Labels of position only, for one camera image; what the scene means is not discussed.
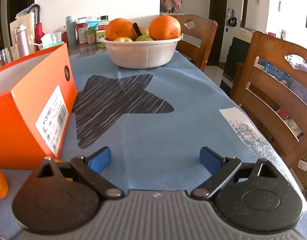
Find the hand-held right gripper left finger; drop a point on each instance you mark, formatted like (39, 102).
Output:
(101, 160)

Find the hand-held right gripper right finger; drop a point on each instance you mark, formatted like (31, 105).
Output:
(209, 158)

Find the orange plastic box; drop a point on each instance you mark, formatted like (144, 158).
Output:
(23, 122)

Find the blue printed tablecloth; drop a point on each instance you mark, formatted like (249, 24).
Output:
(156, 130)

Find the cardboard box with label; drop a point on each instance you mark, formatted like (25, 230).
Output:
(304, 167)

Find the wooden chair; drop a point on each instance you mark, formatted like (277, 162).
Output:
(266, 80)
(201, 40)

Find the black cabinet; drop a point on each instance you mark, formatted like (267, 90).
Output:
(237, 57)

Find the white plastic basket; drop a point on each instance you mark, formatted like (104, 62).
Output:
(141, 53)

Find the yellow-green canister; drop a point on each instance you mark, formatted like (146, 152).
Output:
(101, 38)

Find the yellow apple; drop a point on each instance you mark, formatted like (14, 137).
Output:
(123, 39)

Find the small jar with green lid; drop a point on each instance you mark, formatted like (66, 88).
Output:
(91, 37)

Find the red container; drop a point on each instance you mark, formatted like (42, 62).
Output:
(81, 35)

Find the tissue box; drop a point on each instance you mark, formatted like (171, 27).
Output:
(52, 42)

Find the green pear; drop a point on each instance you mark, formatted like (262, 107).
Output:
(144, 38)

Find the grey tall bottle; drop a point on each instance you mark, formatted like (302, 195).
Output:
(71, 31)

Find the large orange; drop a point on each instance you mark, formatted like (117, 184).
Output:
(119, 28)
(164, 27)

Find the black curved stem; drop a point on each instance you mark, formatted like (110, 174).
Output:
(137, 29)

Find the clear bottle with black cap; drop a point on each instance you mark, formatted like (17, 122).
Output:
(103, 23)

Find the teal box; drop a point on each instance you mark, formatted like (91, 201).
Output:
(89, 22)

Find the black hanging bag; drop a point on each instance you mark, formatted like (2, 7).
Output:
(232, 20)

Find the pink thermos bottle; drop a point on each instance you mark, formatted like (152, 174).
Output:
(22, 42)

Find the clear glass cups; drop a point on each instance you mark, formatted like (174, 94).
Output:
(2, 58)

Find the red folded umbrella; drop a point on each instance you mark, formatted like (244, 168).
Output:
(39, 31)

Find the paper bag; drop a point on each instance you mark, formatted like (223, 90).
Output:
(22, 21)

